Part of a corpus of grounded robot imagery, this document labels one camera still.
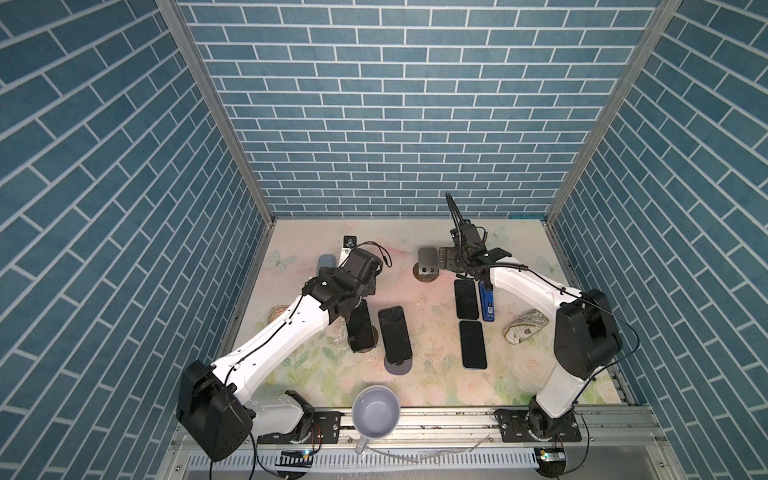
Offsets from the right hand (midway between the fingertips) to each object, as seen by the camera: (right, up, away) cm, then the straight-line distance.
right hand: (452, 252), depth 93 cm
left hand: (-29, -6, -13) cm, 32 cm away
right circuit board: (+21, -51, -19) cm, 58 cm away
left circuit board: (-42, -50, -21) cm, 69 cm away
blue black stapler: (+12, -16, +2) cm, 20 cm away
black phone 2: (+5, -28, -4) cm, 28 cm away
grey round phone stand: (-17, -33, -9) cm, 38 cm away
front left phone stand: (-26, -28, -7) cm, 39 cm away
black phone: (+5, -16, +5) cm, 17 cm away
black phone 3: (-18, -22, -14) cm, 31 cm away
